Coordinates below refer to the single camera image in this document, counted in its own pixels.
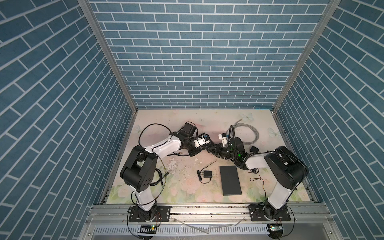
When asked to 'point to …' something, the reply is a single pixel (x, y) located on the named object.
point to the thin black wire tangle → (256, 170)
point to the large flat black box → (230, 180)
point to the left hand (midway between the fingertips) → (199, 148)
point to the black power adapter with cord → (205, 177)
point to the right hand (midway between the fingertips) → (206, 147)
